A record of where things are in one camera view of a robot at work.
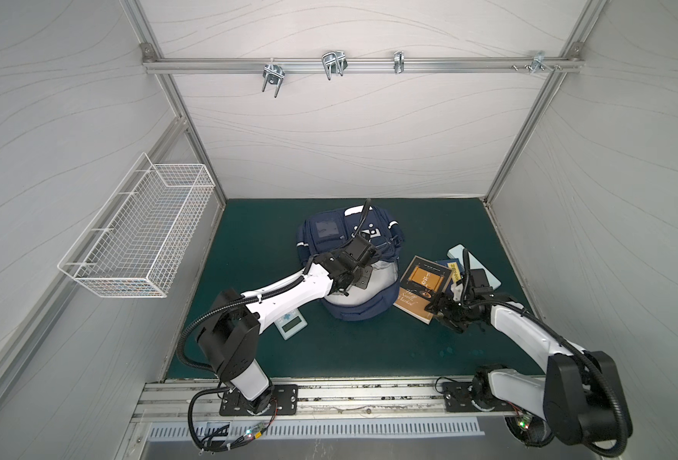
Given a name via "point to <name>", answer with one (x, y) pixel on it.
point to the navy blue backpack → (327, 231)
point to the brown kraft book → (414, 305)
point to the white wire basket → (136, 242)
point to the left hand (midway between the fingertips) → (358, 271)
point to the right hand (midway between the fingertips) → (434, 312)
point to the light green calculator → (291, 323)
